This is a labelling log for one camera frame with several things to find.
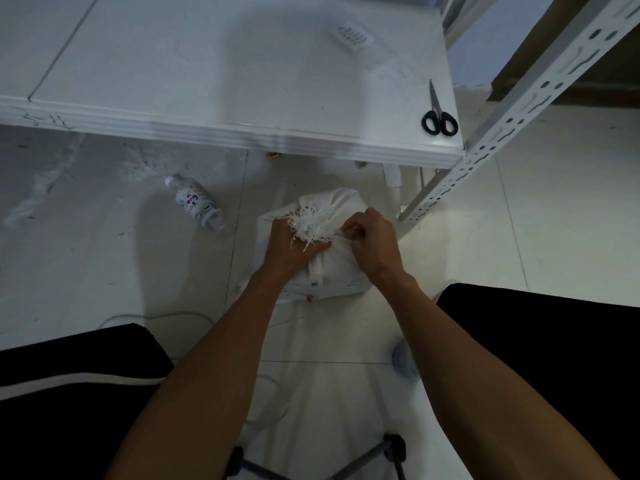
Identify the person's left hand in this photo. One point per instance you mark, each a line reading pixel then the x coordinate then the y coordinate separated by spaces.
pixel 285 259

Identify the pale blue slipper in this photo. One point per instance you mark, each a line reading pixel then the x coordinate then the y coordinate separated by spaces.
pixel 402 362

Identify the white paper tag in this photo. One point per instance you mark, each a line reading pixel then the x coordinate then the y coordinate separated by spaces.
pixel 392 175

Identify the white woven sack parcel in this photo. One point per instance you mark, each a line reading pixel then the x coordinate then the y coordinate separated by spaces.
pixel 340 289

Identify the person's right hand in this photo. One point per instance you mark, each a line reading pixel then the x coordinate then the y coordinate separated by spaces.
pixel 377 244

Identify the person's left forearm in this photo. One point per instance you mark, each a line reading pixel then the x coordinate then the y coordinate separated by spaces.
pixel 210 384

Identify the clear bag with white label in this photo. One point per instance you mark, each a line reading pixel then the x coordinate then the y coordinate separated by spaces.
pixel 352 33

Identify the person's right leg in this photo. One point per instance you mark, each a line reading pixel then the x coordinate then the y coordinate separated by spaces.
pixel 560 344

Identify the person's left leg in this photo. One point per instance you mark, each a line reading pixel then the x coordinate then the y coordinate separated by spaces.
pixel 65 434

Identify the white perforated shelf upright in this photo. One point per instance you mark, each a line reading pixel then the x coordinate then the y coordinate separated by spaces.
pixel 540 89

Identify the clear plastic bottle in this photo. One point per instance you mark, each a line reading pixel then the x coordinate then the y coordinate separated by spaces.
pixel 192 199

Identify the black metal stool base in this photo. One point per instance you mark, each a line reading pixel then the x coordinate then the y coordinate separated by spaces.
pixel 395 444

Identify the person's leg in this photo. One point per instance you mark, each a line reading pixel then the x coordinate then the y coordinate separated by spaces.
pixel 560 344
pixel 65 434

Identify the person's right forearm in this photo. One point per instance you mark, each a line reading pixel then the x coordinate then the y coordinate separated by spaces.
pixel 475 384

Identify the white shelf board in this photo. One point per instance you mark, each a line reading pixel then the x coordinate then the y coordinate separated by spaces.
pixel 200 69

